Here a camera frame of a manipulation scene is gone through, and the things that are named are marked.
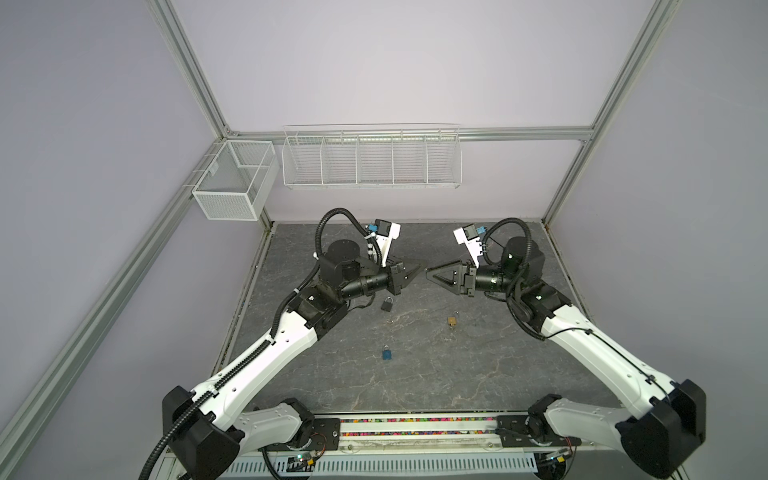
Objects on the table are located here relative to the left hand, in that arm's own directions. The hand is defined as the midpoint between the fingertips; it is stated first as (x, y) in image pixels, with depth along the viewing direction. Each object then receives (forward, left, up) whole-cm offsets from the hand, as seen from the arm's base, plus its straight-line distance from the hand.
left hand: (427, 270), depth 62 cm
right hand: (0, 0, -3) cm, 3 cm away
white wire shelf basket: (+52, +14, -6) cm, 54 cm away
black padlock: (+11, +9, -35) cm, 38 cm away
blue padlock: (-5, +10, -35) cm, 37 cm away
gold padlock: (+4, -11, -36) cm, 38 cm away
